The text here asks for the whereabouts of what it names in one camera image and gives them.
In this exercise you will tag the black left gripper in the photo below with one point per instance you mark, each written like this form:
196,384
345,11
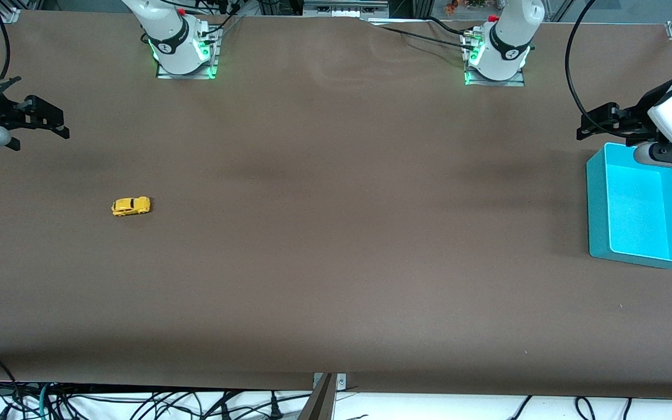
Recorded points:
638,115

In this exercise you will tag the yellow toy beetle car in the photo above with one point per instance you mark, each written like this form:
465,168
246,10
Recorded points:
130,206

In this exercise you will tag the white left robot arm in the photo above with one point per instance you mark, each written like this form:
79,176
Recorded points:
511,41

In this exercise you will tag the teal plastic bin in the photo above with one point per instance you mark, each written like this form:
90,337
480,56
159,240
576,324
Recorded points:
639,216

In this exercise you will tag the small orange object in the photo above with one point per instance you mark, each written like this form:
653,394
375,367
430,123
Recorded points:
451,7

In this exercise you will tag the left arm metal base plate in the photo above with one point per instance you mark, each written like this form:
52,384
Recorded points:
496,83

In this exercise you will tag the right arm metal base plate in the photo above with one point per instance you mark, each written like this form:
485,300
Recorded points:
187,76

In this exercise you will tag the aluminium frame beam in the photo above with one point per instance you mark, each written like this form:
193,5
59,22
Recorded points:
342,9

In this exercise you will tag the metal table edge bracket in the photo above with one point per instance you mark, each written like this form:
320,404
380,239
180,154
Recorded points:
340,382

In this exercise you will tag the dark table support post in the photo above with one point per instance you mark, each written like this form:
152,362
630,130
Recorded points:
318,405

